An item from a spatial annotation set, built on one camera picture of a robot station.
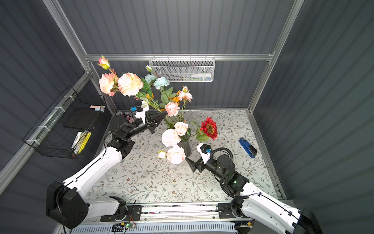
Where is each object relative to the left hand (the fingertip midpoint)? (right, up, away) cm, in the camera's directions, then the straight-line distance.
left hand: (164, 112), depth 63 cm
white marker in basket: (-44, -10, +9) cm, 47 cm away
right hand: (+14, -18, +8) cm, 24 cm away
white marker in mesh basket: (+18, +25, +28) cm, 41 cm away
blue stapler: (+50, -21, +33) cm, 63 cm away
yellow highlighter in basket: (-39, -14, +7) cm, 42 cm away
